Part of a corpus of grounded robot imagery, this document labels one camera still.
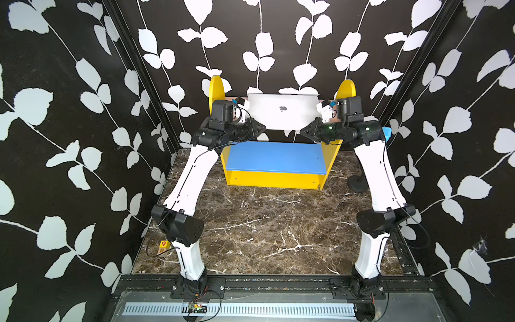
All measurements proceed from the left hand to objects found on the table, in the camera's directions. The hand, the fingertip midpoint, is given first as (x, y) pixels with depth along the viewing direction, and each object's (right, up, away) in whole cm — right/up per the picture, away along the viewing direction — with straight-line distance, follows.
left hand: (265, 123), depth 71 cm
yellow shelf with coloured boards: (+9, -15, +24) cm, 30 cm away
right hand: (+12, -1, +1) cm, 13 cm away
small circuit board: (-26, -67, 0) cm, 72 cm away
